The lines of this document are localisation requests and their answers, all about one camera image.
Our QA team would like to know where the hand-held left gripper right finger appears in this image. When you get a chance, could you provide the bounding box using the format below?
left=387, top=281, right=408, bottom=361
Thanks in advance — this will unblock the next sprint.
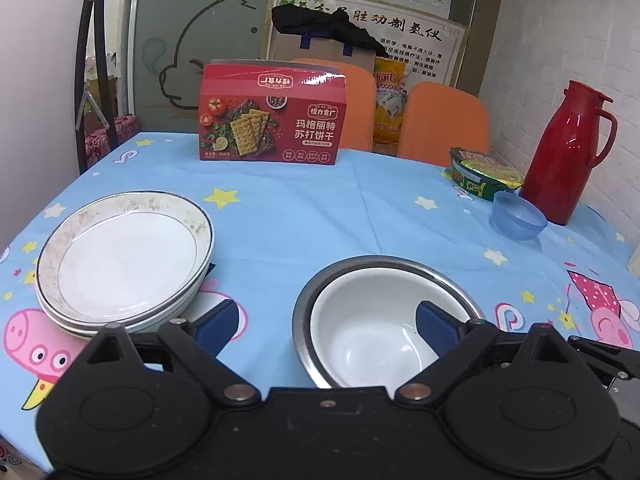
left=395, top=301, right=576, bottom=403

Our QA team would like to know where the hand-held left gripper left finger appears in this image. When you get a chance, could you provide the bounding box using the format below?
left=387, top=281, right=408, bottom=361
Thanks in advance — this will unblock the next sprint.
left=82, top=299, right=262, bottom=406

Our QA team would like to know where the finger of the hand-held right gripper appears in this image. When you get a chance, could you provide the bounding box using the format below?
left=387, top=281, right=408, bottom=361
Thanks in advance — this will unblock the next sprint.
left=567, top=337, right=640, bottom=377

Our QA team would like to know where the white ceramic bowl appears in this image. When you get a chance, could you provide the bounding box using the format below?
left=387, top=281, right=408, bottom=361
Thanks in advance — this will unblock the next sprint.
left=310, top=273, right=473, bottom=390

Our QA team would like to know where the stainless steel bowl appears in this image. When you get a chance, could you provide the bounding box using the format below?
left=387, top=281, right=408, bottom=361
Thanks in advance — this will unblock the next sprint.
left=292, top=256, right=488, bottom=391

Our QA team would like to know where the white floral plate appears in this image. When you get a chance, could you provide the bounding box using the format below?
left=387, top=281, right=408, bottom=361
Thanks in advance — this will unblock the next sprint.
left=37, top=260, right=212, bottom=339

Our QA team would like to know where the gold-rimmed deep plate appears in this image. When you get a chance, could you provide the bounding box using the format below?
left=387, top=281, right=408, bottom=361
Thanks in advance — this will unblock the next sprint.
left=36, top=190, right=215, bottom=326

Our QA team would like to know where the blue plastic bowl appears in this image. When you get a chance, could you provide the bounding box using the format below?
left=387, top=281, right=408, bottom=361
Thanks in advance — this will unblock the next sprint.
left=490, top=191, right=548, bottom=242

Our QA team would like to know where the instant noodle cup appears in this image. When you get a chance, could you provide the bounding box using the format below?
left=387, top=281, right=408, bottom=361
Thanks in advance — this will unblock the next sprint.
left=448, top=147, right=526, bottom=202

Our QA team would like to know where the orange chair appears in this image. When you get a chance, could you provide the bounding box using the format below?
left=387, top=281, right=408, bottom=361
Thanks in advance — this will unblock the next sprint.
left=397, top=82, right=491, bottom=167
left=290, top=57, right=376, bottom=151

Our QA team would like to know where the red thermos jug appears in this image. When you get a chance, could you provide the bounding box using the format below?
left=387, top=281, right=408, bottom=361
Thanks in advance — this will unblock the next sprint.
left=518, top=80, right=618, bottom=226

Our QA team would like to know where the pink floral box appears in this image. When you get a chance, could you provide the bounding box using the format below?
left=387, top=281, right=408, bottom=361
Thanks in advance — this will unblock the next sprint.
left=82, top=115, right=140, bottom=171

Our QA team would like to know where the red cracker box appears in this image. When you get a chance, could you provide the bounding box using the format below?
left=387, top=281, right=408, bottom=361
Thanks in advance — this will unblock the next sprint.
left=197, top=59, right=348, bottom=165

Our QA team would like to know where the yellow bag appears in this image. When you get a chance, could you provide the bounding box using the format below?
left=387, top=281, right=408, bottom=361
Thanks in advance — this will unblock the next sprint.
left=372, top=57, right=416, bottom=146

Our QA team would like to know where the black metal rack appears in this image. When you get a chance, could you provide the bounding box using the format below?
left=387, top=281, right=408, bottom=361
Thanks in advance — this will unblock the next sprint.
left=75, top=0, right=131, bottom=176

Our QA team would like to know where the frosted glass door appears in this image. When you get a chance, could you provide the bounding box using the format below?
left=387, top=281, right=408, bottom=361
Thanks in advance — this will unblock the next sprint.
left=127, top=0, right=276, bottom=133

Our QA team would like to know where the black cloth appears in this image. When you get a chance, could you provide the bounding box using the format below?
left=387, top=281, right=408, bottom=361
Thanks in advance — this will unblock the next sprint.
left=271, top=4, right=391, bottom=58

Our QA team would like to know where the cardboard box with blue handles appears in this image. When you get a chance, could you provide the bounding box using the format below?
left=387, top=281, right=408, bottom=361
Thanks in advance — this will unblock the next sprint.
left=270, top=32, right=378, bottom=73

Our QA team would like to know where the wall poster with calligraphy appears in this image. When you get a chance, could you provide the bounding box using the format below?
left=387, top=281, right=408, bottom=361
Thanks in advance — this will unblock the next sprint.
left=265, top=0, right=471, bottom=93

